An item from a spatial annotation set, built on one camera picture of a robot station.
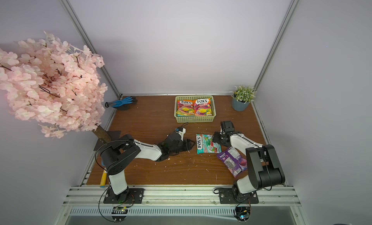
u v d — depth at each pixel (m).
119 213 0.72
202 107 1.03
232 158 0.83
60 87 0.56
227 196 0.73
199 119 1.00
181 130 0.85
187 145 0.79
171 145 0.72
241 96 0.98
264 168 0.44
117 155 0.49
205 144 0.90
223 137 0.69
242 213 0.69
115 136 0.98
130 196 0.73
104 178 0.79
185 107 1.03
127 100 1.16
